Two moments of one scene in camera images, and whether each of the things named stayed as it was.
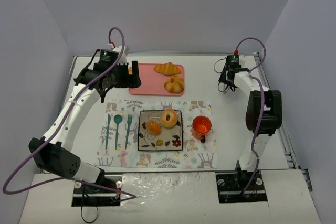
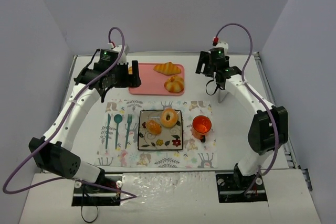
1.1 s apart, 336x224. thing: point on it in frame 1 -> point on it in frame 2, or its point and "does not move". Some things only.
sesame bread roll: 153,127 does not move
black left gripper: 126,74 does not move
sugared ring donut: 173,119 does not move
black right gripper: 227,77 -> 205,64
